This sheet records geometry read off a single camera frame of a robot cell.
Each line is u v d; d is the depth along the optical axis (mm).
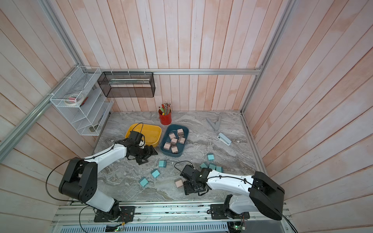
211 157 928
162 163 884
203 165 884
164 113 1032
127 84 1036
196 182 610
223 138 1010
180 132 1012
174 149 957
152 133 1058
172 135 1034
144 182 820
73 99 738
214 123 1107
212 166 886
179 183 820
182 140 997
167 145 977
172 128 1038
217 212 713
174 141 1000
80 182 446
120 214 721
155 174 856
